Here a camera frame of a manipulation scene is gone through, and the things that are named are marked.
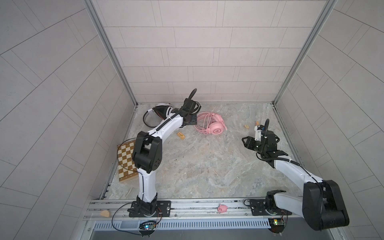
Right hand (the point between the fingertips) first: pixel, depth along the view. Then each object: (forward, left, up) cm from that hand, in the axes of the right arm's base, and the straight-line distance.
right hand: (244, 139), depth 88 cm
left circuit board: (-39, +52, -4) cm, 65 cm away
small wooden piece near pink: (+14, -6, -6) cm, 17 cm away
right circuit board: (-41, -7, -10) cm, 43 cm away
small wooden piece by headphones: (+15, -14, -5) cm, 21 cm away
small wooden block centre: (+9, +39, -4) cm, 41 cm away
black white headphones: (+26, +60, -5) cm, 66 cm away
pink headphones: (+14, +19, 0) cm, 24 cm away
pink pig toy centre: (-33, +18, -6) cm, 38 cm away
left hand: (+16, +29, +5) cm, 33 cm away
